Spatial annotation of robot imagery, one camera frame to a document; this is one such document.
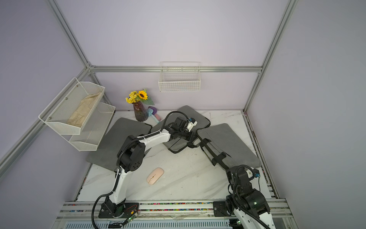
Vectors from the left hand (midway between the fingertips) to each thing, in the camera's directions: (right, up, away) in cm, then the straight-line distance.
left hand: (195, 137), depth 95 cm
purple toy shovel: (-33, +19, +21) cm, 43 cm away
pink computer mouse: (-25, -22, -12) cm, 35 cm away
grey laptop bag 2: (-11, -5, +1) cm, 12 cm away
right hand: (+17, -16, -19) cm, 31 cm away
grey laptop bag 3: (+17, -4, -5) cm, 18 cm away
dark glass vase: (-43, +17, +17) cm, 49 cm away
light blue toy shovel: (-37, +19, +22) cm, 47 cm away
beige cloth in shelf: (-65, +14, -18) cm, 69 cm away
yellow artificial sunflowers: (-39, +28, 0) cm, 48 cm away
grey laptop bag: (-60, -12, -3) cm, 61 cm away
